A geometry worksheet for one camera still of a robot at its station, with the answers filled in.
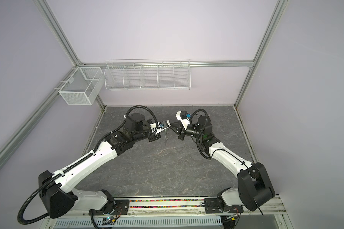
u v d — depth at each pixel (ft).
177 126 2.22
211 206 2.41
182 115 2.06
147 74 3.23
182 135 2.31
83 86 3.23
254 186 1.38
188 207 2.47
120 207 2.42
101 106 4.00
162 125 1.95
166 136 2.15
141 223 2.53
